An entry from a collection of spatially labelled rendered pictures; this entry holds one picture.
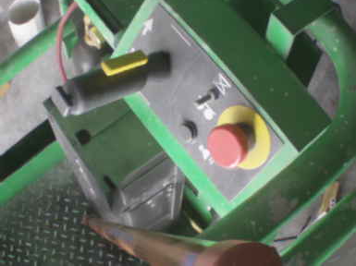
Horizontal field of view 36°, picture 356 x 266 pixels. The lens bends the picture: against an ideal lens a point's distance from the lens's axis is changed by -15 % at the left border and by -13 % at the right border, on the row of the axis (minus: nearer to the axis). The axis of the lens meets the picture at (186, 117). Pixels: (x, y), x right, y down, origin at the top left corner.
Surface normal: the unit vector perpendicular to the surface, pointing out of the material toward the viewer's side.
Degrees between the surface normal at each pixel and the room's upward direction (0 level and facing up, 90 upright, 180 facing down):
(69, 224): 0
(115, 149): 0
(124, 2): 0
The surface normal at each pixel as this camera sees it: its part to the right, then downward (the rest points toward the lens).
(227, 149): -0.64, 0.27
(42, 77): 0.04, -0.37
